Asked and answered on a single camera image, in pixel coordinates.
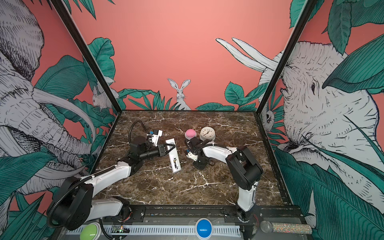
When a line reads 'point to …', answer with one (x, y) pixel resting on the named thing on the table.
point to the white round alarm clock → (207, 133)
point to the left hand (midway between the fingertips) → (174, 145)
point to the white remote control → (174, 162)
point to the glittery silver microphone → (268, 227)
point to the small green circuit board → (120, 228)
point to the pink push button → (190, 134)
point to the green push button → (88, 232)
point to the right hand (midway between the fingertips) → (198, 164)
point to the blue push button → (204, 228)
